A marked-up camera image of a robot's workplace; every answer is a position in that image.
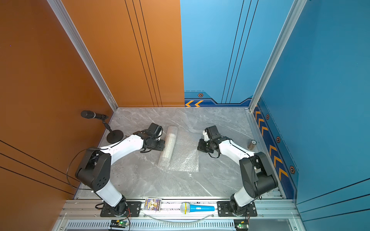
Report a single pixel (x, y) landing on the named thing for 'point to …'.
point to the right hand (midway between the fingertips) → (198, 147)
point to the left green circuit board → (123, 223)
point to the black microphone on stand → (115, 136)
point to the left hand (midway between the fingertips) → (162, 143)
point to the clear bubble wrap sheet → (180, 152)
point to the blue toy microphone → (186, 208)
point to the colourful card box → (152, 204)
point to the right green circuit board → (241, 224)
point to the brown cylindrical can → (252, 144)
